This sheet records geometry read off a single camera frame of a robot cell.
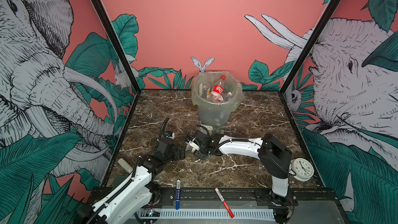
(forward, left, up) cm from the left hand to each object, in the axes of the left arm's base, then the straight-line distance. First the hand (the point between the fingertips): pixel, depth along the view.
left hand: (178, 146), depth 83 cm
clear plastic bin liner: (+29, -33, +10) cm, 45 cm away
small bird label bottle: (+11, -24, -3) cm, 26 cm away
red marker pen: (-30, -25, -6) cm, 39 cm away
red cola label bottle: (+27, -23, +17) cm, 39 cm away
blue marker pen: (-22, 0, -5) cm, 23 cm away
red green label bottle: (+28, -16, +15) cm, 36 cm away
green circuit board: (-29, +12, -6) cm, 31 cm away
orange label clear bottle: (0, -6, -3) cm, 7 cm away
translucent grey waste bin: (+19, -21, 0) cm, 29 cm away
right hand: (0, -10, -4) cm, 10 cm away
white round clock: (-13, -65, -4) cm, 67 cm away
